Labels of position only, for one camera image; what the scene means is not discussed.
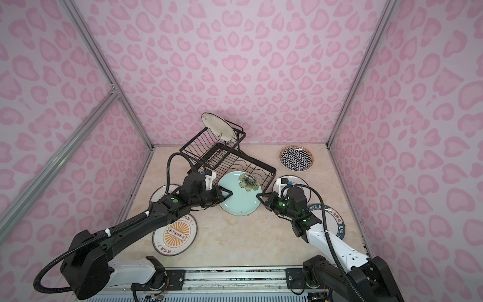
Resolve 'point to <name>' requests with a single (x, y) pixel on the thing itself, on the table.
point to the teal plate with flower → (243, 201)
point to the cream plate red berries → (219, 126)
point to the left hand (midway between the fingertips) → (234, 194)
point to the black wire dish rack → (222, 158)
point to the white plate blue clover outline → (296, 180)
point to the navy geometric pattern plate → (296, 158)
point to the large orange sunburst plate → (177, 237)
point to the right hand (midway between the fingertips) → (256, 197)
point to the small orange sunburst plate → (161, 190)
